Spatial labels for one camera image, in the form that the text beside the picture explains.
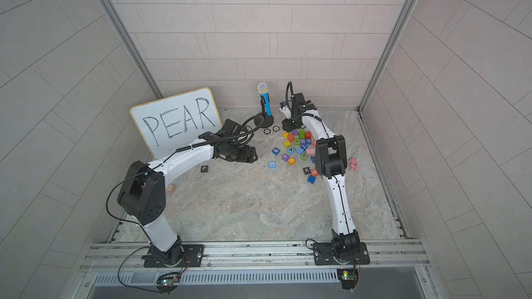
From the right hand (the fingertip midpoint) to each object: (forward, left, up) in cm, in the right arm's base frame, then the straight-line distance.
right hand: (289, 122), depth 107 cm
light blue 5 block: (-22, +10, -3) cm, 25 cm away
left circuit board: (-64, +45, 0) cm, 78 cm away
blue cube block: (-30, -7, -5) cm, 31 cm away
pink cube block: (-15, -9, -5) cm, 19 cm away
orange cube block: (-21, +1, -3) cm, 21 cm away
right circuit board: (-66, -13, -6) cm, 67 cm away
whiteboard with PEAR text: (-9, +53, +15) cm, 56 cm away
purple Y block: (-19, +4, -3) cm, 20 cm away
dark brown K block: (-27, -5, -3) cm, 27 cm away
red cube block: (-7, -9, -3) cm, 12 cm away
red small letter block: (-28, -9, -4) cm, 29 cm away
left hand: (-22, +17, +5) cm, 29 cm away
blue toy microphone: (+5, +12, +19) cm, 23 cm away
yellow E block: (-12, +2, -2) cm, 13 cm away
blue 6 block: (-15, +8, -3) cm, 17 cm away
